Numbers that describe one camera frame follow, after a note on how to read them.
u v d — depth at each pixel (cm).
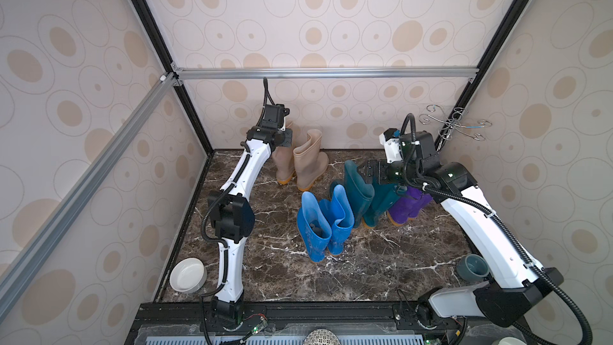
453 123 86
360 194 71
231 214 55
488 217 43
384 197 79
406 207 83
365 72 177
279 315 76
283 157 93
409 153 51
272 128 71
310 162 90
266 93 70
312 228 80
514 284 39
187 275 82
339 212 70
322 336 69
